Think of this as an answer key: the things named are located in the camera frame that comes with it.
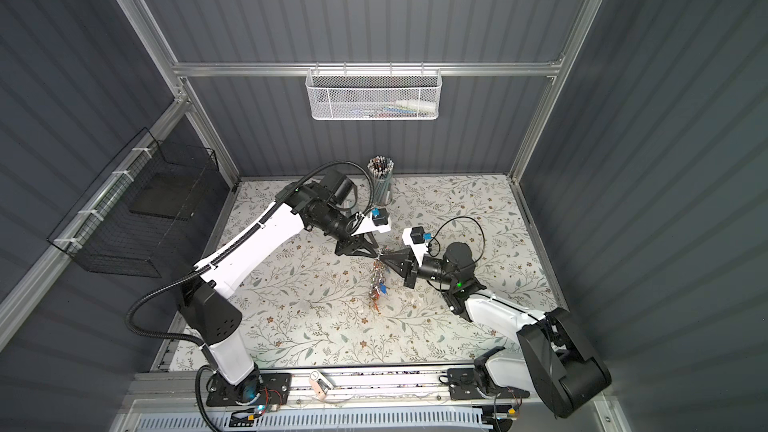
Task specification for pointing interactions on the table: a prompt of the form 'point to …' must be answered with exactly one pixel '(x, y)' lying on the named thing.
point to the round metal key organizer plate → (378, 285)
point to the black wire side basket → (139, 217)
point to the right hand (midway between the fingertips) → (386, 262)
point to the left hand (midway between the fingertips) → (374, 245)
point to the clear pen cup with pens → (382, 169)
